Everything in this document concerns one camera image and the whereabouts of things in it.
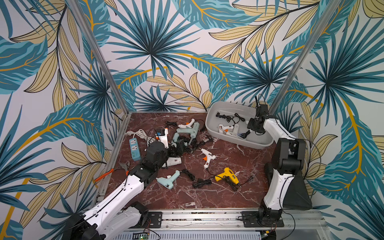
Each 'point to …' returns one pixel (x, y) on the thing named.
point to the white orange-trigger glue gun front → (225, 129)
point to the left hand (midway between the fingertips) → (176, 142)
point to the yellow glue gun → (229, 173)
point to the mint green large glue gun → (193, 131)
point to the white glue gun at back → (189, 126)
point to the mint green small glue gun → (168, 181)
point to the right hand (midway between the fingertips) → (253, 126)
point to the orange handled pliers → (105, 175)
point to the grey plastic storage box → (231, 112)
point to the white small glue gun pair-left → (209, 157)
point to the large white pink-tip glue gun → (173, 161)
